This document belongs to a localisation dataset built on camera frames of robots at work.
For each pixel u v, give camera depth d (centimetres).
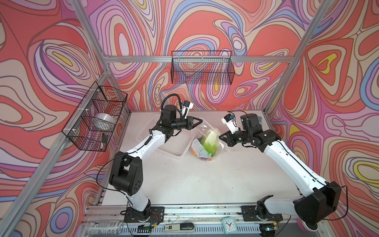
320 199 38
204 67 96
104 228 66
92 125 74
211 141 80
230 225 69
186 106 74
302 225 68
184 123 72
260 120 113
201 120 77
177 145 101
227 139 65
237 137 65
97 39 82
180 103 71
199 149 84
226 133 70
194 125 76
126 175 45
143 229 72
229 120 66
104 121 70
